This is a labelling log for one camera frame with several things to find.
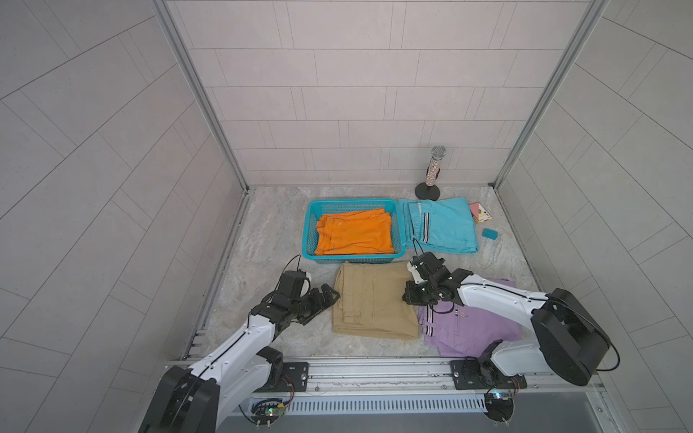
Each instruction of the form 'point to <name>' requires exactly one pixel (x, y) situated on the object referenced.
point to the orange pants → (355, 233)
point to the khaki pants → (368, 299)
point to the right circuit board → (499, 407)
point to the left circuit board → (266, 413)
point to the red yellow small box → (479, 213)
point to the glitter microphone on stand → (429, 190)
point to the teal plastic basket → (315, 208)
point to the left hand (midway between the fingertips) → (334, 301)
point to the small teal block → (490, 234)
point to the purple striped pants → (455, 330)
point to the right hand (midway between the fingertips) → (401, 298)
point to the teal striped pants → (439, 225)
